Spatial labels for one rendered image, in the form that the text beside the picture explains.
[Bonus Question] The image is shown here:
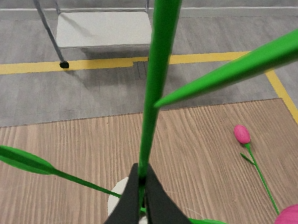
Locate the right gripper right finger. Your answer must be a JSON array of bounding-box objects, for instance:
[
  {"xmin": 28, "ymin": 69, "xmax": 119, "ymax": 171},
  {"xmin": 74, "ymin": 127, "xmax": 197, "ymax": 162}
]
[{"xmin": 145, "ymin": 163, "xmax": 193, "ymax": 224}]

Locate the white cylindrical vase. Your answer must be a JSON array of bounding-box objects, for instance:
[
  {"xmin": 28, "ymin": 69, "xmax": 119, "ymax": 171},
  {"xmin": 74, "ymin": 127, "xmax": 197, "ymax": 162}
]
[{"xmin": 108, "ymin": 177, "xmax": 147, "ymax": 224}]

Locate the white flower with green stem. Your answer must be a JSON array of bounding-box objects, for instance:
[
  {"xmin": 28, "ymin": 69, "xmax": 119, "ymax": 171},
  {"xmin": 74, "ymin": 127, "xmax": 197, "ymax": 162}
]
[{"xmin": 0, "ymin": 145, "xmax": 71, "ymax": 180}]

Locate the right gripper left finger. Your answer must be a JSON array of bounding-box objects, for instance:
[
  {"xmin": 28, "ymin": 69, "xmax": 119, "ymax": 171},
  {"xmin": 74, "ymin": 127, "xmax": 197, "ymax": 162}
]
[{"xmin": 104, "ymin": 163, "xmax": 140, "ymax": 224}]

